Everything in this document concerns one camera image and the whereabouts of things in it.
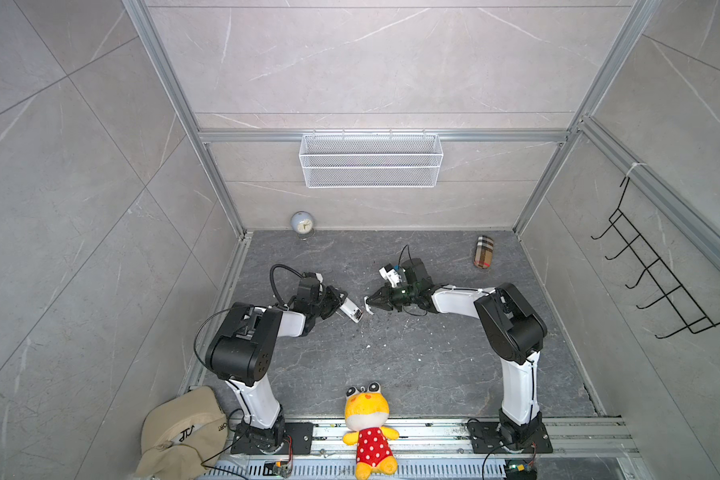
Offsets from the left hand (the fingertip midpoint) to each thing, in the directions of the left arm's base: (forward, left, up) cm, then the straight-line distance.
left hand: (347, 287), depth 96 cm
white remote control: (-7, -1, -2) cm, 7 cm away
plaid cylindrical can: (+15, -51, -3) cm, 53 cm away
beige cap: (-40, +42, -6) cm, 58 cm away
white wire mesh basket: (+36, -8, +24) cm, 44 cm away
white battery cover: (-8, -6, 0) cm, 10 cm away
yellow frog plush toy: (-37, -5, +2) cm, 38 cm away
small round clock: (+30, +17, 0) cm, 34 cm away
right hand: (-6, -6, +1) cm, 8 cm away
